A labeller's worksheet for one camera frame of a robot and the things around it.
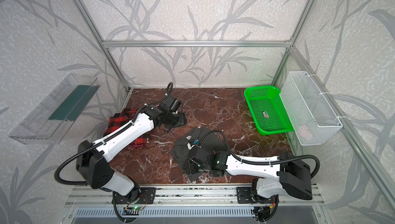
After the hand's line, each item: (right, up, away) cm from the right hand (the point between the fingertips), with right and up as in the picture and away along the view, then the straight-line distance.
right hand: (186, 161), depth 75 cm
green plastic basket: (+54, +24, +33) cm, 67 cm away
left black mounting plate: (-21, -15, -4) cm, 26 cm away
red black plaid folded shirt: (-44, +19, +19) cm, 52 cm away
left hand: (0, +21, +6) cm, 22 cm away
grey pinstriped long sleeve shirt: (+8, +13, -5) cm, 16 cm away
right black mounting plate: (+28, -16, -2) cm, 33 cm away
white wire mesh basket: (+53, +21, -14) cm, 59 cm away
